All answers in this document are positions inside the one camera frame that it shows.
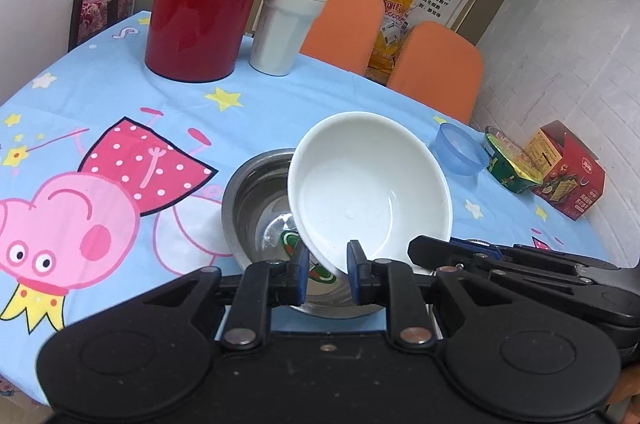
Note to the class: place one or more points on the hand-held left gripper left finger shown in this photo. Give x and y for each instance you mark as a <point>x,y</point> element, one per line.
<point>301,276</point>

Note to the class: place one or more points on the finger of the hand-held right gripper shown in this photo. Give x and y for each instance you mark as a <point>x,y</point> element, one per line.
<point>530,283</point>
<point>430,250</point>

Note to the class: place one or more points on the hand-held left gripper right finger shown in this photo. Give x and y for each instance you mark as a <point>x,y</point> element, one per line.
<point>356,275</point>

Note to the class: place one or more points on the stainless steel bowl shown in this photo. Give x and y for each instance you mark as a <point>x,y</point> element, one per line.
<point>255,199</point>

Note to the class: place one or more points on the white bowl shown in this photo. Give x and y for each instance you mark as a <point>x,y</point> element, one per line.
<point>365,184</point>

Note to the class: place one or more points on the translucent blue bowl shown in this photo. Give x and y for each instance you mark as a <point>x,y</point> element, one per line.
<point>457,151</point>

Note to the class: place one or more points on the red cracker box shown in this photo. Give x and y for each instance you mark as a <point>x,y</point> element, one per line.
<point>570,184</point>

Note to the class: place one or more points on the green instant noodle bowl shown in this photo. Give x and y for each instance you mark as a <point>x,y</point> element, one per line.
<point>510,169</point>

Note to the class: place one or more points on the orange chair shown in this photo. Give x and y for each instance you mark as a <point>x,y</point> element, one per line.
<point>440,69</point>
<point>345,29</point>

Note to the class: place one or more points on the yellow snack bag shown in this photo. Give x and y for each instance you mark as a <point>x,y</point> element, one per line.
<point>392,34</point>

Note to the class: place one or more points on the white lidded cup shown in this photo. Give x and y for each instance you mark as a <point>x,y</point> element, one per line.
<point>280,29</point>

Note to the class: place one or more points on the blue cartoon pig tablecloth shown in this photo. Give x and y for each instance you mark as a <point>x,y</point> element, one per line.
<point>100,114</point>

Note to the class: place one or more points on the floral red cushion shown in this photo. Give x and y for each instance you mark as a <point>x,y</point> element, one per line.
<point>102,11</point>

